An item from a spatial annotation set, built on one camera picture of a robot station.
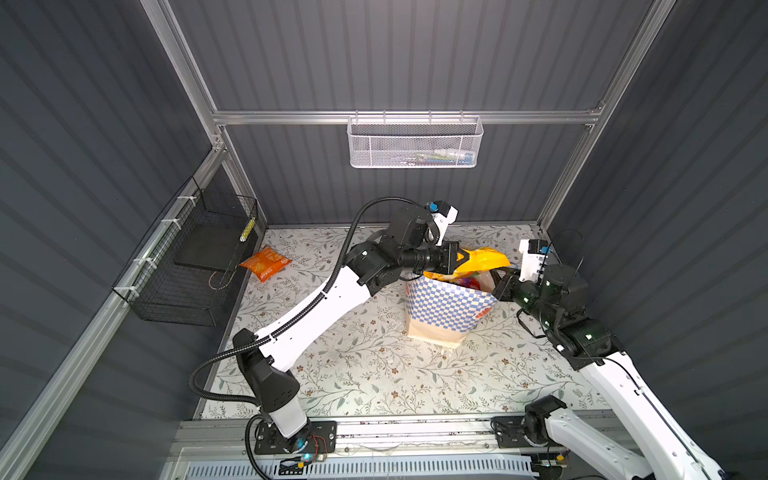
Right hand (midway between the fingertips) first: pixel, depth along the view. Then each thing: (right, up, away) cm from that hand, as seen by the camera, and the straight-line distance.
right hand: (495, 269), depth 70 cm
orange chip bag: (-69, 0, +35) cm, 77 cm away
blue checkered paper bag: (-11, -12, +9) cm, 18 cm away
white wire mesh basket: (-17, +50, +54) cm, 76 cm away
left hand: (-7, +3, -6) cm, 10 cm away
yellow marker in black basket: (-65, +11, +13) cm, 67 cm away
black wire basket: (-75, 0, +2) cm, 75 cm away
